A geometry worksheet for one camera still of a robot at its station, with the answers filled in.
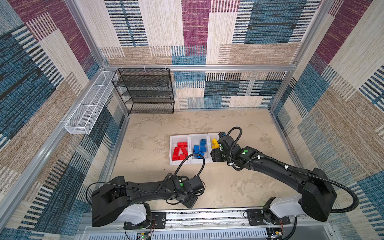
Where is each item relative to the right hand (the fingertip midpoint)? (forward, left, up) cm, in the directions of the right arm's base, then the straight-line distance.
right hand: (217, 155), depth 84 cm
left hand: (-20, +15, -10) cm, 27 cm away
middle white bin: (+16, +12, -8) cm, 21 cm away
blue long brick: (+14, +7, -9) cm, 18 cm away
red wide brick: (+13, +21, -9) cm, 27 cm away
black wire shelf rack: (+50, +46, +7) cm, 69 cm away
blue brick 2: (+8, +8, -10) cm, 15 cm away
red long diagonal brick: (+8, +18, -8) cm, 22 cm away
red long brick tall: (+5, +24, -9) cm, 26 cm away
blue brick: (+9, +11, -9) cm, 17 cm away
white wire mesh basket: (+23, +79, +8) cm, 82 cm away
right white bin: (+15, +2, -4) cm, 16 cm away
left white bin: (+16, +26, -9) cm, 31 cm away
